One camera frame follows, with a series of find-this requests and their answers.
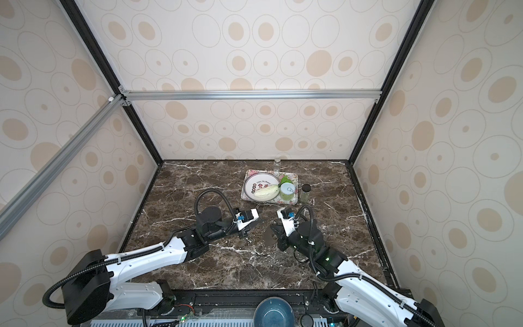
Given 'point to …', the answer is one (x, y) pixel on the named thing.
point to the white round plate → (259, 180)
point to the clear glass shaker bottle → (277, 163)
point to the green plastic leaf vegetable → (285, 180)
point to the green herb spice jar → (304, 196)
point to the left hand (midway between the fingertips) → (267, 216)
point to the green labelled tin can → (287, 191)
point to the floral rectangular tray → (278, 199)
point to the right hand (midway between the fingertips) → (279, 224)
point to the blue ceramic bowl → (274, 312)
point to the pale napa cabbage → (267, 192)
